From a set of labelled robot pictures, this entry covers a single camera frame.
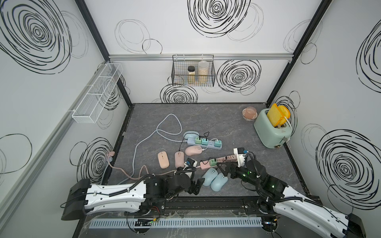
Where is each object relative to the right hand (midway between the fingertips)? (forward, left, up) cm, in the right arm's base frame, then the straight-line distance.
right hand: (221, 166), depth 75 cm
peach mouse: (+7, +33, -11) cm, 36 cm away
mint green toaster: (+18, -30, 0) cm, 35 cm away
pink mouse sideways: (+14, +16, -11) cm, 24 cm away
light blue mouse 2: (-4, 0, -10) cm, 11 cm away
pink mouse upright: (+7, +23, -9) cm, 26 cm away
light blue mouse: (-2, +6, -10) cm, 12 cm away
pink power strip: (+4, +8, -8) cm, 12 cm away
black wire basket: (+57, +25, +17) cm, 65 cm away
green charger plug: (+4, +4, -6) cm, 8 cm away
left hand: (-6, +12, -1) cm, 13 cm away
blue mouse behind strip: (+23, +17, -7) cm, 30 cm away
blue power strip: (+18, +4, -10) cm, 21 cm away
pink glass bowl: (+44, -26, -9) cm, 52 cm away
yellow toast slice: (+28, -34, +9) cm, 44 cm away
